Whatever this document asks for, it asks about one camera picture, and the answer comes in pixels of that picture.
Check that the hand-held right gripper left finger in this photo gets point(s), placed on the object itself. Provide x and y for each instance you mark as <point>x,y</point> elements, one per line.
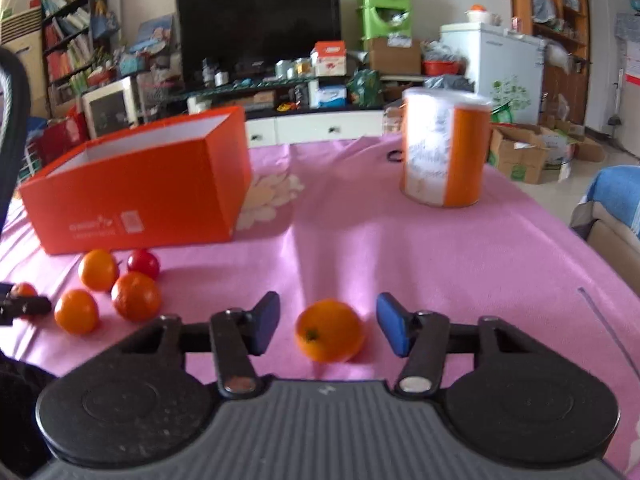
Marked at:
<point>265,321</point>

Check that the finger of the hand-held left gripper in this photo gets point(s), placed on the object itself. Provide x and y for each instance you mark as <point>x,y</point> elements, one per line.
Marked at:
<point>25,308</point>

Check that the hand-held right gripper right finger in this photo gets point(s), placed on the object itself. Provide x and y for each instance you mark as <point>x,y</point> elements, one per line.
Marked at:
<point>392,326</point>

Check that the small red tomato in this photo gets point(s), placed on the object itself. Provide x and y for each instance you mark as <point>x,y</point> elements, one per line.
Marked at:
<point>25,291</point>

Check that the orange with green stem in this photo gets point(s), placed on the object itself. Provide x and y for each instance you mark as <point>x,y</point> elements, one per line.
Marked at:
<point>330,332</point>

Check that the orange cardboard box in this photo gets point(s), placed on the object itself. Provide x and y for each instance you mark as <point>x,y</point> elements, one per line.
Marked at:
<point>150,200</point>

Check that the round orange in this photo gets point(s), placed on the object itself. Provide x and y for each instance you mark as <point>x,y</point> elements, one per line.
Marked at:
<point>76,312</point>
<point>98,270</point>
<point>136,297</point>

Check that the pink floral blanket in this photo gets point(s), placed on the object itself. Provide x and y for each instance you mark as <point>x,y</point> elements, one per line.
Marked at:
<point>400,250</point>

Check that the red bag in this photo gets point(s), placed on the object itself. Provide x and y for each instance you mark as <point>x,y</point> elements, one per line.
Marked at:
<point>62,137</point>

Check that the white and orange canister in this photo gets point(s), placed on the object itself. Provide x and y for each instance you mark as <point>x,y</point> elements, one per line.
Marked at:
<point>470,160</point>

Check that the white television cabinet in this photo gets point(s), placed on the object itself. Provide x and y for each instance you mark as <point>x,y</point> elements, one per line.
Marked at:
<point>320,127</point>

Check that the open cardboard box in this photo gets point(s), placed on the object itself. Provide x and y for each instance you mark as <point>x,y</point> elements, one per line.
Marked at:
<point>520,160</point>

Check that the black curved bar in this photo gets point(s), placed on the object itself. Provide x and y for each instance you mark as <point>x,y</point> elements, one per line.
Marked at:
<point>19,95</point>

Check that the white glass door cabinet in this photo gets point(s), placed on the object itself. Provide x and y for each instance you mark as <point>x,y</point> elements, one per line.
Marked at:
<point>107,107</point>

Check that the blue tissue box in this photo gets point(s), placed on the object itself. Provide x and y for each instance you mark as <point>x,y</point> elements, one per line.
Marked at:
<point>331,96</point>

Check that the beige sofa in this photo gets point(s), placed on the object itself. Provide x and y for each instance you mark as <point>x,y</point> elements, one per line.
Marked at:
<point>610,232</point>

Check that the green patterned bag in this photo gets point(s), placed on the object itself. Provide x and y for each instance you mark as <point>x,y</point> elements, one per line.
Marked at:
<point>366,87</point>

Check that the red plastic basin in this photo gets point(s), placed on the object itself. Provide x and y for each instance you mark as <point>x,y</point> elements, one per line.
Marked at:
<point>440,68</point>

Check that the blue blanket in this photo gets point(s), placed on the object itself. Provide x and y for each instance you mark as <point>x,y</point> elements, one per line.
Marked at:
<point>620,187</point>

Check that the brown cardboard box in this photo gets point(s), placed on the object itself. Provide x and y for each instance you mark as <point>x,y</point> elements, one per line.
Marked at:
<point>395,57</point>

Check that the orange and white carton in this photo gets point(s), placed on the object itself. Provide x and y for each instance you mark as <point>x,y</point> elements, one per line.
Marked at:
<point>330,60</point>

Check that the white standing air conditioner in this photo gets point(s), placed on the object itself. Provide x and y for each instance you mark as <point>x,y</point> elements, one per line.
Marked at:
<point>22,35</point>

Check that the dark bookshelf with books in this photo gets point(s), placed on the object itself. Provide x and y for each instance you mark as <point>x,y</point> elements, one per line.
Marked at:
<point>70,35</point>

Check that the white chest freezer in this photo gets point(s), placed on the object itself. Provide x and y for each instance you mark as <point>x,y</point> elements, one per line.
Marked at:
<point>500,60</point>

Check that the black flat television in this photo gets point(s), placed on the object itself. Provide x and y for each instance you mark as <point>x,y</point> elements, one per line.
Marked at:
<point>260,25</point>

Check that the wooden shelf unit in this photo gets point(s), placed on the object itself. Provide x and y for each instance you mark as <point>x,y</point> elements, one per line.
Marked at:
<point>555,35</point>

